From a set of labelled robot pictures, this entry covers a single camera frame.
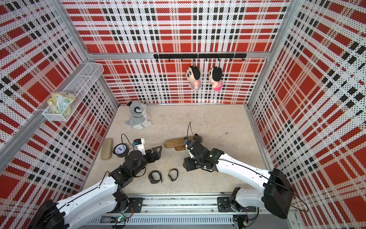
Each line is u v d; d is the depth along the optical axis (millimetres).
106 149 930
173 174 842
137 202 743
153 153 734
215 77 934
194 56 883
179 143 903
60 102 628
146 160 661
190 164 679
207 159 561
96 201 508
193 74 907
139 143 718
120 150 926
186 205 750
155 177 828
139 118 991
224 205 728
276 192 396
